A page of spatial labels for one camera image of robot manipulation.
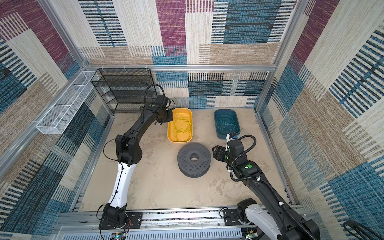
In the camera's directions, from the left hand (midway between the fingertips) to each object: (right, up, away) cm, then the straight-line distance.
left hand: (171, 115), depth 101 cm
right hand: (+28, -20, -21) cm, 40 cm away
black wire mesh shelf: (-34, +19, +8) cm, 40 cm away
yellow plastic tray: (+10, +3, +7) cm, 13 cm away
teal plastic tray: (+33, -12, -2) cm, 35 cm away
